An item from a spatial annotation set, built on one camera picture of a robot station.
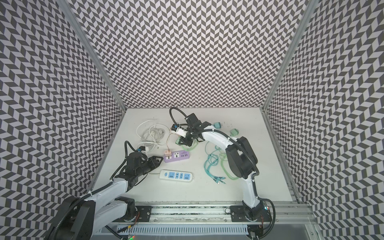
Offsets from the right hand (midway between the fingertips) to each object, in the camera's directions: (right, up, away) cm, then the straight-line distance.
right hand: (181, 143), depth 90 cm
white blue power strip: (-3, -17, -8) cm, 19 cm away
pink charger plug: (-8, -5, -3) cm, 10 cm away
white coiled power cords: (-22, +5, +11) cm, 25 cm away
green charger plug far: (+35, +6, +12) cm, 37 cm away
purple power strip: (-3, -8, 0) cm, 8 cm away
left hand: (-11, -9, -3) cm, 15 cm away
